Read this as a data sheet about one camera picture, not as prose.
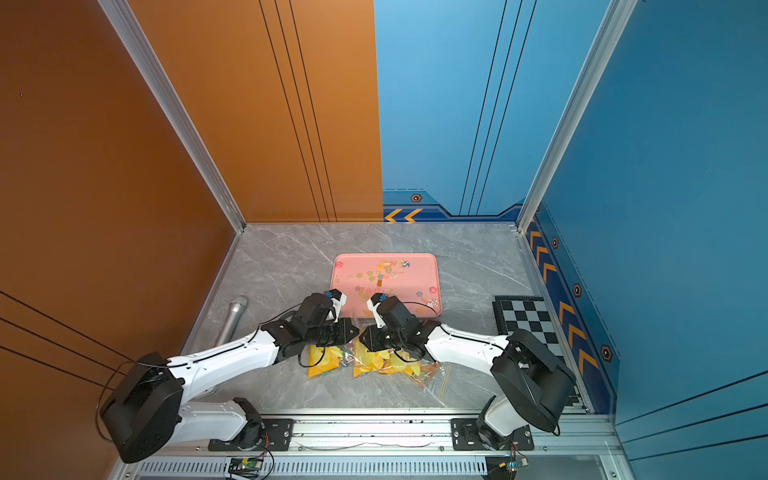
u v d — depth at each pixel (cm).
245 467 72
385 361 83
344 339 73
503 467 70
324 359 72
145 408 41
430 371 83
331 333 72
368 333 73
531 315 92
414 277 103
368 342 72
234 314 93
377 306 77
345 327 74
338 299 79
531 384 43
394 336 71
